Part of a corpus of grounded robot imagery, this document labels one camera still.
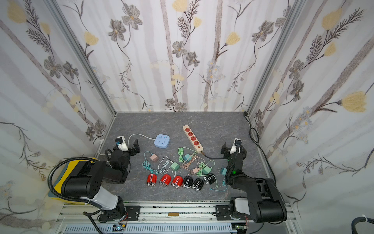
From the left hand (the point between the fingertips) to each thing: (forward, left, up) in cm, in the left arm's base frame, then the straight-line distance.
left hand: (130, 139), depth 90 cm
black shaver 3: (-23, -49, -9) cm, 55 cm away
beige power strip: (+2, -42, -9) cm, 43 cm away
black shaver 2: (-26, -42, -9) cm, 50 cm away
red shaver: (-22, -15, -9) cm, 28 cm away
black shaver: (-25, -36, -8) cm, 44 cm away
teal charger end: (-9, -36, -9) cm, 38 cm away
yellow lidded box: (-21, +30, +4) cm, 36 cm away
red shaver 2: (-23, -23, -8) cm, 33 cm away
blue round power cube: (+4, -19, -8) cm, 21 cm away
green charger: (-15, -28, -9) cm, 33 cm away
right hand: (-5, -65, +2) cm, 65 cm away
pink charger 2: (-18, -41, -8) cm, 45 cm away
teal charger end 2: (-19, -58, -9) cm, 61 cm away
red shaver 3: (-24, -30, -8) cm, 39 cm away
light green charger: (-17, -48, -9) cm, 51 cm away
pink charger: (-8, -14, -10) cm, 19 cm away
